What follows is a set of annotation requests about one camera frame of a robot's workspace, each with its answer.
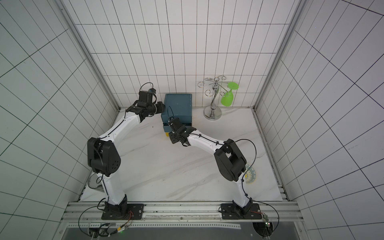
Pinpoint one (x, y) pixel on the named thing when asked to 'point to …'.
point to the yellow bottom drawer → (167, 134)
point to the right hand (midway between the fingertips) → (169, 135)
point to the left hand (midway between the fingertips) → (164, 109)
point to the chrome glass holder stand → (211, 113)
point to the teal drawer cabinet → (178, 105)
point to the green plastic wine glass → (227, 99)
